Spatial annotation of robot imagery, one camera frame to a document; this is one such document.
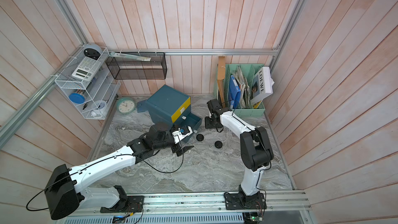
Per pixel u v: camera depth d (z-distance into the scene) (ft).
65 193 1.26
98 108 2.80
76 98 2.51
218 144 3.04
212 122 2.62
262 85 2.96
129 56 2.99
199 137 3.13
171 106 2.82
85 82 2.43
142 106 3.63
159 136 1.93
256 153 1.61
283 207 2.42
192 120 3.41
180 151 2.17
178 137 2.04
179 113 2.86
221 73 2.87
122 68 3.37
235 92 3.11
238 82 3.18
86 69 2.55
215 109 2.35
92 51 2.63
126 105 3.43
